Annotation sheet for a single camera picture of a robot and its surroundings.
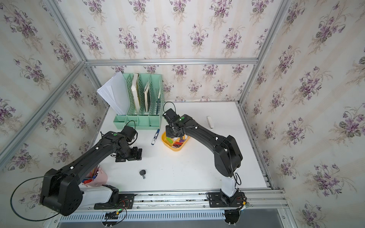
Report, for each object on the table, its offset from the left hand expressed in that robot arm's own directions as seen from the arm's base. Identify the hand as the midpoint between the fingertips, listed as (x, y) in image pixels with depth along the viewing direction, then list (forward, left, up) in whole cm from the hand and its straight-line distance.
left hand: (136, 159), depth 80 cm
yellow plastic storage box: (+10, -18, -1) cm, 21 cm away
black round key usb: (-6, -4, -5) cm, 8 cm away
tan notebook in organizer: (+43, -1, +13) cm, 45 cm away
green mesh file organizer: (+40, -2, -6) cm, 40 cm away
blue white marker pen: (+19, -7, -7) cm, 22 cm away
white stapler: (+33, -48, -5) cm, 58 cm away
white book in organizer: (+41, +5, +18) cm, 45 cm away
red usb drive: (+14, -23, -6) cm, 27 cm away
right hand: (+14, -19, +6) cm, 24 cm away
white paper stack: (+42, +19, +15) cm, 49 cm away
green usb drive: (+16, -18, -7) cm, 25 cm away
